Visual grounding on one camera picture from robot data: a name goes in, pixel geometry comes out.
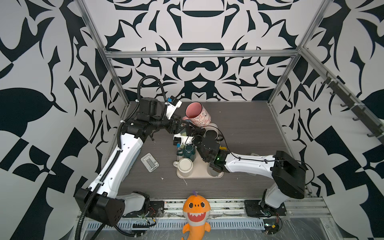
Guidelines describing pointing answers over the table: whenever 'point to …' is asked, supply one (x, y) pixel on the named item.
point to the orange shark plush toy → (196, 210)
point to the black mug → (211, 130)
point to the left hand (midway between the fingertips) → (184, 117)
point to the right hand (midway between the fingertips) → (192, 119)
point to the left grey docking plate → (150, 162)
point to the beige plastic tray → (200, 165)
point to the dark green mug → (188, 152)
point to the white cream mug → (184, 166)
